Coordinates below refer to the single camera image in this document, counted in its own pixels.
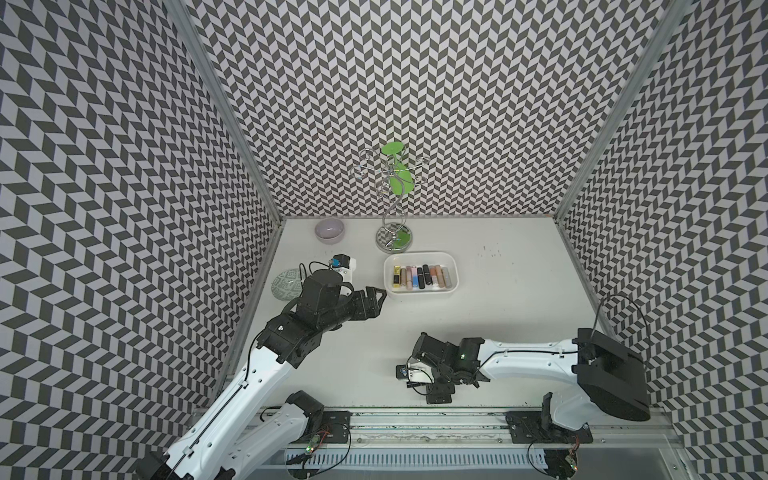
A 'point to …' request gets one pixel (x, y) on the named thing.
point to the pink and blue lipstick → (414, 276)
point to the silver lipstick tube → (447, 277)
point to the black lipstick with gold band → (421, 282)
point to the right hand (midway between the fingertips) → (431, 374)
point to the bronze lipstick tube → (403, 276)
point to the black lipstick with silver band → (428, 277)
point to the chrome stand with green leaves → (396, 176)
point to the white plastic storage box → (401, 259)
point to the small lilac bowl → (329, 231)
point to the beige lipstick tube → (441, 278)
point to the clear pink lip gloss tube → (409, 277)
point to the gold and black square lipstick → (396, 276)
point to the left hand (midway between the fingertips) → (373, 298)
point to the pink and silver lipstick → (433, 275)
